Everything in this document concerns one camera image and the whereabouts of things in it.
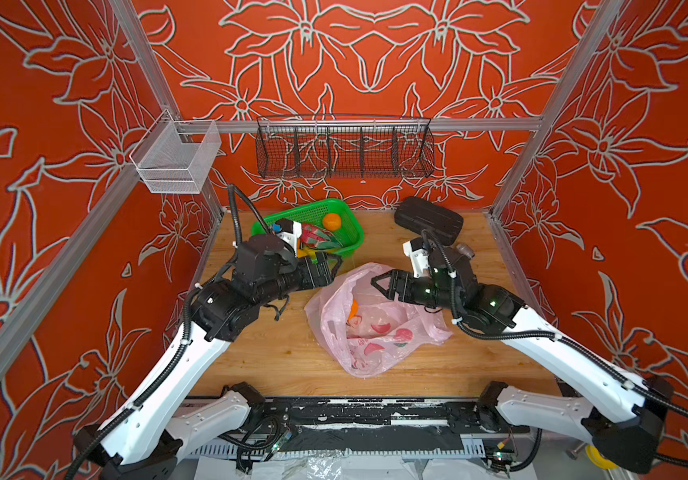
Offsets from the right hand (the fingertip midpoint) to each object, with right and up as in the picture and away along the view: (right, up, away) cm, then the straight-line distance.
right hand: (375, 282), depth 67 cm
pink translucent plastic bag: (-1, -18, +21) cm, 28 cm away
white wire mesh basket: (-60, +36, +25) cm, 75 cm away
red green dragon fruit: (-17, +11, +36) cm, 41 cm away
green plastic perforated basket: (-5, +11, +43) cm, 45 cm away
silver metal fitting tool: (+36, +6, +37) cm, 52 cm away
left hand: (-11, +6, -5) cm, 13 cm away
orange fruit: (-11, +17, +45) cm, 49 cm away
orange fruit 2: (-4, -12, +25) cm, 28 cm away
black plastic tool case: (+29, +16, +40) cm, 52 cm away
